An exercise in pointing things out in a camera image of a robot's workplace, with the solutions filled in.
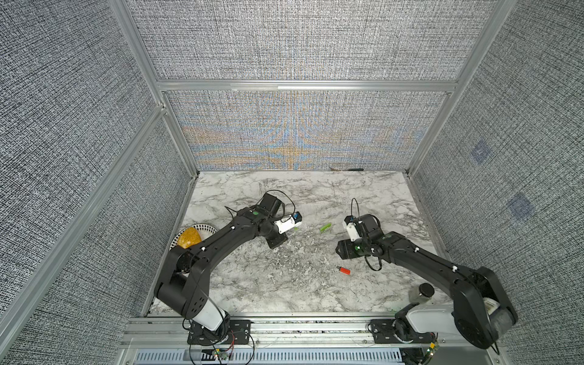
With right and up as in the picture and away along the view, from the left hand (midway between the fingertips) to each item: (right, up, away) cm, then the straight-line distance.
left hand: (286, 234), depth 85 cm
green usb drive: (+17, +1, +14) cm, 22 cm away
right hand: (+22, -4, +1) cm, 22 cm away
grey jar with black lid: (+44, -17, -12) cm, 49 cm away
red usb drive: (+22, -14, +2) cm, 26 cm away
